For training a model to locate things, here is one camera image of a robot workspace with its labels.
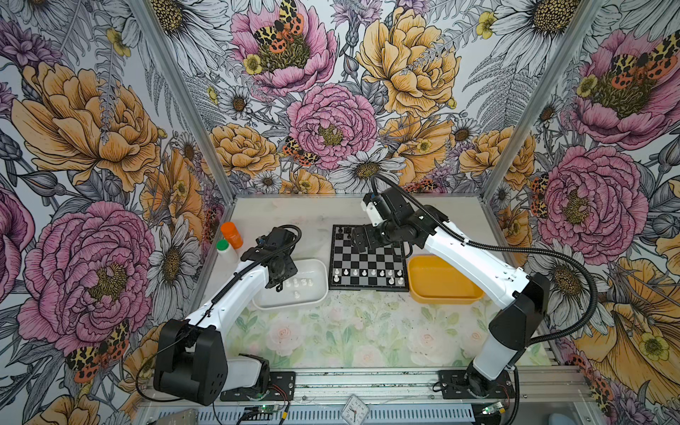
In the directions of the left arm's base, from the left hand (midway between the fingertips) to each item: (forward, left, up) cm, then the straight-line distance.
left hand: (282, 279), depth 85 cm
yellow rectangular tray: (+3, -50, -8) cm, 51 cm away
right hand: (+4, -27, +13) cm, 30 cm away
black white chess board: (+7, -32, -7) cm, 34 cm away
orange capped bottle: (+20, +22, -2) cm, 30 cm away
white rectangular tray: (+2, -7, -10) cm, 12 cm away
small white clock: (-34, -22, -7) cm, 41 cm away
